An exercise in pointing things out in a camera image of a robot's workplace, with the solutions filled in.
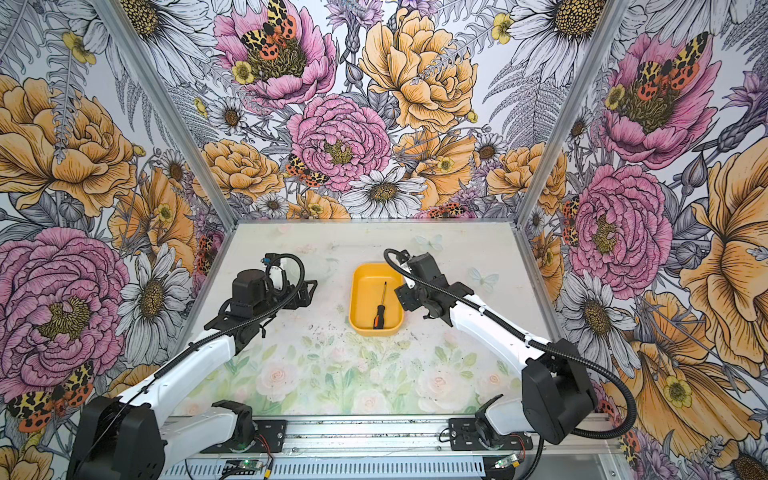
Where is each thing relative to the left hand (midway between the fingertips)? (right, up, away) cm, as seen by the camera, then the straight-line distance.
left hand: (302, 290), depth 86 cm
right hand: (+31, 0, +1) cm, 31 cm away
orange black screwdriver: (+21, -10, +7) cm, 25 cm away
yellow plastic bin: (+17, -4, +14) cm, 22 cm away
